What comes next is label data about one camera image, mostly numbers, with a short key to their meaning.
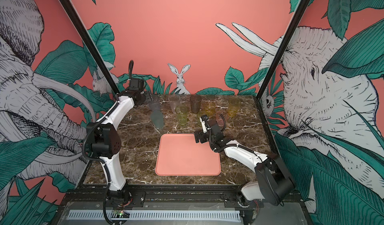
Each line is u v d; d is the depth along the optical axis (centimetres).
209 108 111
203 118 77
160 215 70
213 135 66
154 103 113
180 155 87
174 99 118
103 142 52
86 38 86
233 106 103
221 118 103
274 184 42
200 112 110
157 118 104
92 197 75
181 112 106
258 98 123
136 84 73
